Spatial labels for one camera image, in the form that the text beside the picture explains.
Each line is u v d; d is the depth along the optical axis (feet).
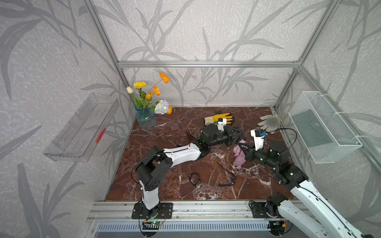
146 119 3.24
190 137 3.35
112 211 2.47
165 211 2.37
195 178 2.78
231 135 2.20
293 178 1.66
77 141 2.10
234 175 2.77
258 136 2.03
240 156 2.52
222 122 2.50
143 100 2.86
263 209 2.40
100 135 2.13
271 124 3.58
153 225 2.36
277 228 2.31
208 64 3.14
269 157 1.89
